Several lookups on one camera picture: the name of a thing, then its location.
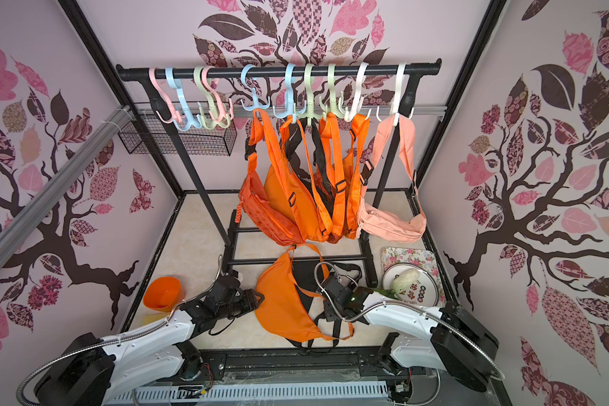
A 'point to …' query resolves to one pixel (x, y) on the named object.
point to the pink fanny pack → (379, 222)
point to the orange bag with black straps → (287, 293)
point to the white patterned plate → (424, 293)
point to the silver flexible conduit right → (396, 302)
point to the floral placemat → (391, 255)
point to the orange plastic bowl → (163, 294)
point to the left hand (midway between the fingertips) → (261, 305)
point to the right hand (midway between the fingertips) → (331, 307)
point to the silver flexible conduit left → (175, 309)
